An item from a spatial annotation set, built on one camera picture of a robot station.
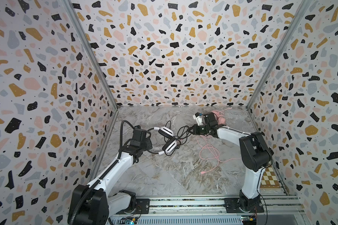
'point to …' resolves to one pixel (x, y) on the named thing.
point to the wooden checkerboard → (269, 179)
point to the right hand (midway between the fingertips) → (186, 127)
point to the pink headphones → (221, 118)
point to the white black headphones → (171, 146)
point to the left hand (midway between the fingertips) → (148, 139)
